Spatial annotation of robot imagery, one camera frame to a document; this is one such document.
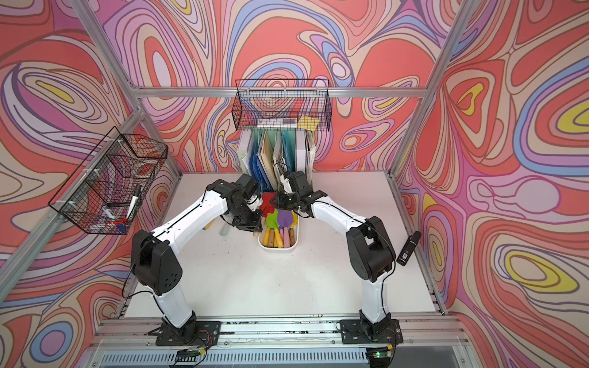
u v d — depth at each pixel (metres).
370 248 0.50
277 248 0.89
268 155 0.98
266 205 0.90
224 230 0.95
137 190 0.69
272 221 0.96
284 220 0.98
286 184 0.83
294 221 0.97
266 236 0.94
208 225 0.56
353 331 0.73
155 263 0.45
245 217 0.71
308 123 0.91
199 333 0.72
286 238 0.91
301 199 0.71
